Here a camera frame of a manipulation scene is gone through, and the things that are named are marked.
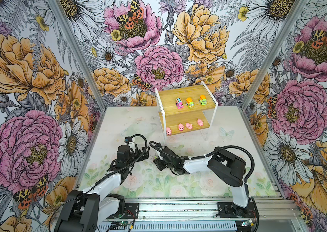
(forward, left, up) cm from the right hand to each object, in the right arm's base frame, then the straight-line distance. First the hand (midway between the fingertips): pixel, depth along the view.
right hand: (157, 163), depth 91 cm
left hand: (+4, +8, +6) cm, 11 cm away
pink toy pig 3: (+14, -15, +18) cm, 27 cm away
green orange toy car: (+18, -26, +35) cm, 47 cm away
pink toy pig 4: (+11, -8, +18) cm, 23 cm away
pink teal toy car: (+15, -13, +36) cm, 41 cm away
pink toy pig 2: (+15, -20, +18) cm, 30 cm away
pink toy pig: (+17, -27, +18) cm, 36 cm away
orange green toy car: (+15, -19, +36) cm, 43 cm away
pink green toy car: (+2, +1, +4) cm, 5 cm away
